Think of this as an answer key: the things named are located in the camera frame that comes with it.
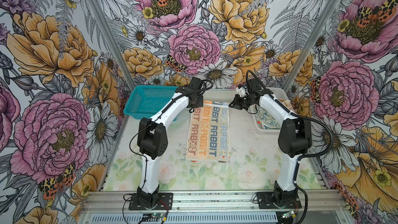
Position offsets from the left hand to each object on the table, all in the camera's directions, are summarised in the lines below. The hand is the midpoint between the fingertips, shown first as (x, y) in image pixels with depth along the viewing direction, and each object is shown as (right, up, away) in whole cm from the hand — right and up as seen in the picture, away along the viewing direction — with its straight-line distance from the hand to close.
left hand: (196, 107), depth 92 cm
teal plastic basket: (-38, +3, +23) cm, 45 cm away
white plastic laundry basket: (+58, +9, +16) cm, 60 cm away
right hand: (+20, -1, 0) cm, 20 cm away
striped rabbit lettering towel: (+8, -16, +6) cm, 19 cm away
